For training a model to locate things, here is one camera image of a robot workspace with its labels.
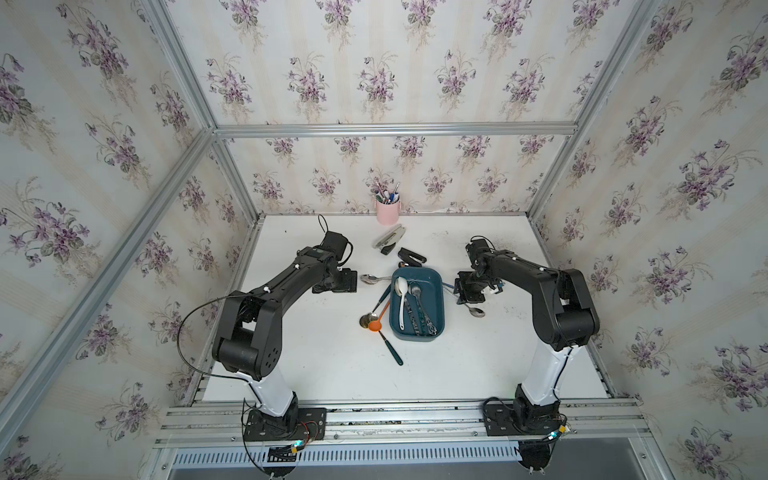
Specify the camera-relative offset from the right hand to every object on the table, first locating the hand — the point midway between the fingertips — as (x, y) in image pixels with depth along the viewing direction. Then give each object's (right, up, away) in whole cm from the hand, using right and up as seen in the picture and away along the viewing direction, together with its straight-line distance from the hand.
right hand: (456, 292), depth 97 cm
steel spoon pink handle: (-29, +4, +1) cm, 30 cm away
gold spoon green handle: (-29, -6, -8) cm, 30 cm away
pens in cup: (-23, +33, +13) cm, 43 cm away
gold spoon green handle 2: (-22, -15, -12) cm, 29 cm away
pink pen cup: (-23, +28, +19) cm, 41 cm away
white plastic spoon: (-18, +2, -1) cm, 18 cm away
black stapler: (-14, +11, +7) cm, 19 cm away
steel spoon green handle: (-10, -9, -9) cm, 16 cm away
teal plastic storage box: (-9, +4, +1) cm, 9 cm away
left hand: (-36, +3, -6) cm, 37 cm away
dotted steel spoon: (+4, -5, -6) cm, 9 cm away
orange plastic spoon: (-26, -9, -7) cm, 29 cm away
